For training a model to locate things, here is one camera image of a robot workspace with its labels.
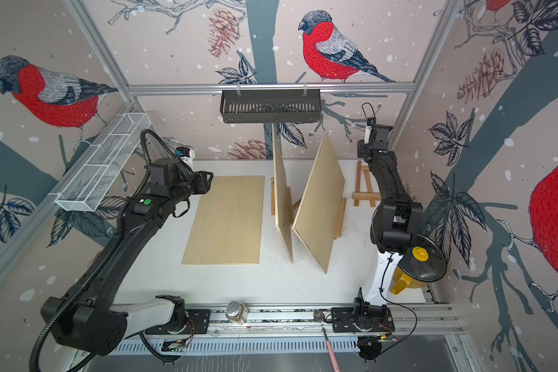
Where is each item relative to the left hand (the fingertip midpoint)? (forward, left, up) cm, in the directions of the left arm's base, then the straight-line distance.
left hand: (210, 169), depth 76 cm
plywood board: (-5, 0, -29) cm, 30 cm away
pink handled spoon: (-38, -37, -32) cm, 62 cm away
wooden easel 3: (-2, -48, -27) cm, 55 cm away
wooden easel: (+10, -64, -30) cm, 71 cm away
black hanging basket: (+43, -18, -3) cm, 47 cm away
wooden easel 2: (-12, -21, +2) cm, 25 cm away
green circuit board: (-46, +9, -32) cm, 56 cm away
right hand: (+22, -61, -6) cm, 65 cm away
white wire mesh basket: (-5, +38, 0) cm, 38 cm away
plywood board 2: (-6, -38, -13) cm, 40 cm away
